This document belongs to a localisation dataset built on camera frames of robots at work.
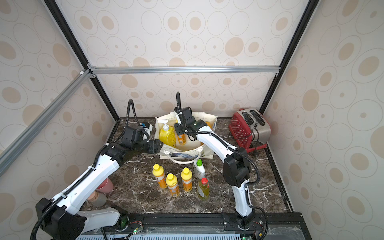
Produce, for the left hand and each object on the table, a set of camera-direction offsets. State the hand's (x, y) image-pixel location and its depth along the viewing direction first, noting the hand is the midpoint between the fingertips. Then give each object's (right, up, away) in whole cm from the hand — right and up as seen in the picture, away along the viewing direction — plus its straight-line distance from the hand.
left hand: (161, 142), depth 77 cm
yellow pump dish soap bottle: (+2, +4, +8) cm, 9 cm away
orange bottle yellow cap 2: (0, -13, -6) cm, 15 cm away
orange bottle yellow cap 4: (+14, -15, -8) cm, 22 cm away
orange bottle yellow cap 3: (+7, -17, -10) cm, 21 cm away
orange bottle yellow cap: (+9, +1, +20) cm, 22 cm away
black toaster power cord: (+53, +3, +14) cm, 55 cm away
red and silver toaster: (+51, +7, +11) cm, 52 cm away
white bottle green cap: (+20, -14, +1) cm, 24 cm away
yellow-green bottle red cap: (+21, -21, -7) cm, 31 cm away
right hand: (+12, +11, +13) cm, 20 cm away
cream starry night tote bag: (+9, -3, +2) cm, 10 cm away
